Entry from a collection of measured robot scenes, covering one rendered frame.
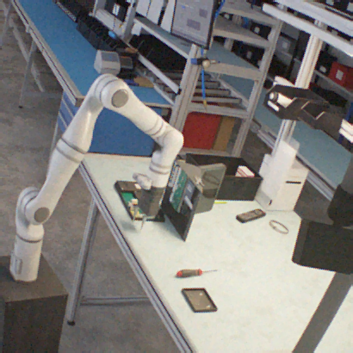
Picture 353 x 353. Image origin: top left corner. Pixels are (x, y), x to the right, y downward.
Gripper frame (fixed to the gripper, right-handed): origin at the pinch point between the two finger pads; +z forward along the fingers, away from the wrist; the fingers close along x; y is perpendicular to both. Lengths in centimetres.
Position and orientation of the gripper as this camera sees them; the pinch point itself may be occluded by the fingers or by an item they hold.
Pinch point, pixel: (136, 226)
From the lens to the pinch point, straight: 200.5
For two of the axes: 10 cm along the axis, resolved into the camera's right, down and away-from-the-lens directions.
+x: -5.5, -4.9, 6.8
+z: -2.7, 8.7, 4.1
